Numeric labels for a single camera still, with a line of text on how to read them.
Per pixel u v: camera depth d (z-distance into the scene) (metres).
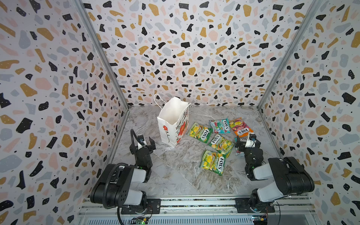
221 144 0.95
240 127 1.05
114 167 0.44
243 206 0.73
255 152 0.70
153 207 0.73
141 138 0.74
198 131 1.03
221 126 1.06
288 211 0.75
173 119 1.00
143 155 0.67
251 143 0.78
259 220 0.72
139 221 0.70
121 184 0.44
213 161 0.88
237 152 0.92
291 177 0.45
